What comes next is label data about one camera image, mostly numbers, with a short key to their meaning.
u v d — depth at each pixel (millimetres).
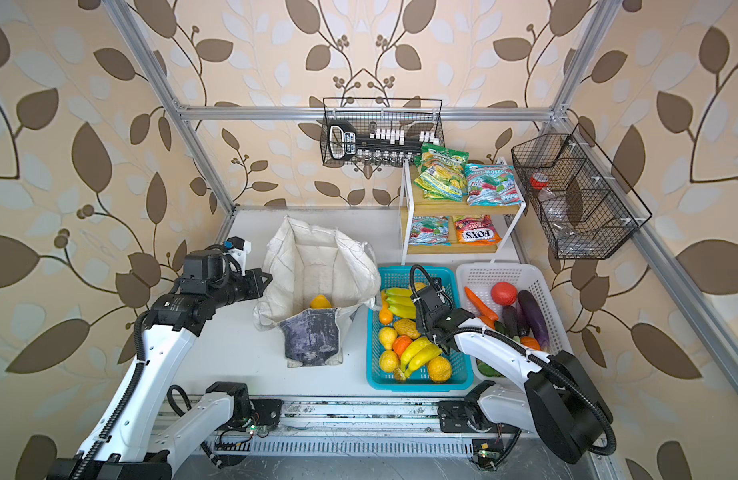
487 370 533
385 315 877
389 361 788
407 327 845
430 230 889
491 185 756
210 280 559
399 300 886
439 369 765
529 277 920
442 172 755
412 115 909
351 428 737
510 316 866
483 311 874
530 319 842
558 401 407
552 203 706
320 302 892
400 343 808
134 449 383
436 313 665
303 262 989
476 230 896
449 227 918
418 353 770
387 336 830
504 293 902
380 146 840
